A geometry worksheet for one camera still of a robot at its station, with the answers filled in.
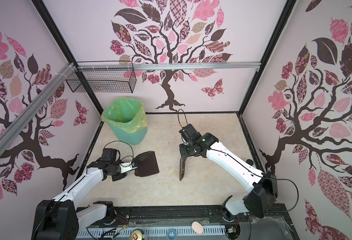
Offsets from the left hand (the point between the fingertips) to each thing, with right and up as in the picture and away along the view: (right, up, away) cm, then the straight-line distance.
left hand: (122, 170), depth 87 cm
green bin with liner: (-4, +32, +18) cm, 37 cm away
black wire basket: (-15, +59, +8) cm, 61 cm away
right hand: (+37, +14, -9) cm, 40 cm away
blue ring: (+29, -25, -17) cm, 42 cm away
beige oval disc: (+43, -23, -16) cm, 51 cm away
